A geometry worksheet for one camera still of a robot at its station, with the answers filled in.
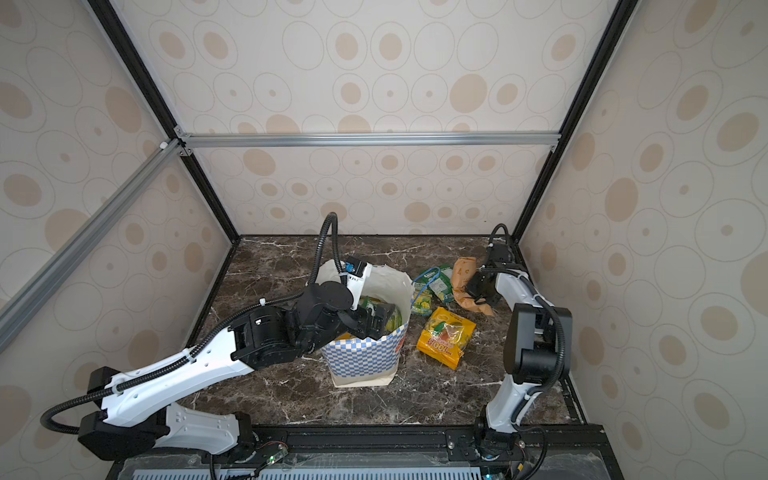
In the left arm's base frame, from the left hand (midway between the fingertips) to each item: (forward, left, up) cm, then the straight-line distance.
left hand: (384, 304), depth 61 cm
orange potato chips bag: (+23, -22, -18) cm, 37 cm away
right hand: (+22, -28, -29) cm, 46 cm away
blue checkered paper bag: (-6, +5, -16) cm, 18 cm away
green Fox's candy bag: (+26, -19, -32) cm, 45 cm away
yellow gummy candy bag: (+6, -17, -29) cm, 35 cm away
